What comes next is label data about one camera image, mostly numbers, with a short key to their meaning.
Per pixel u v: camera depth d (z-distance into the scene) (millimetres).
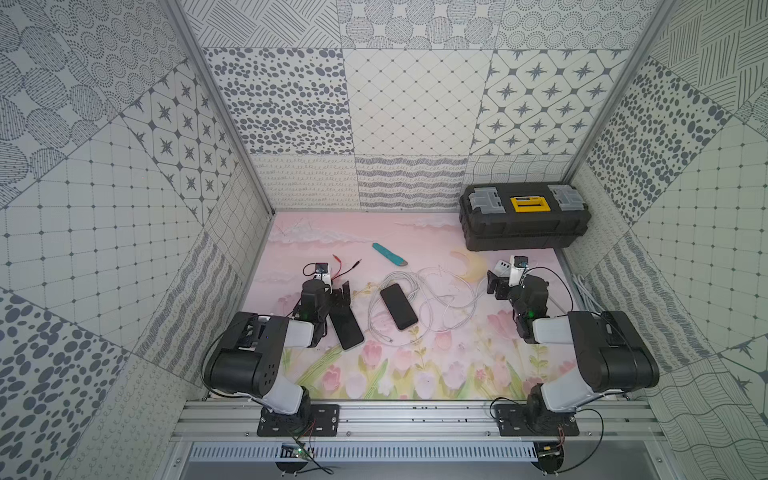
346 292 925
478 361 838
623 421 755
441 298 956
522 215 987
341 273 1031
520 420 734
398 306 929
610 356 461
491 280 912
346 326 959
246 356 453
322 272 820
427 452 701
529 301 731
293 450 710
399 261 1059
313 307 724
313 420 732
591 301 958
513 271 835
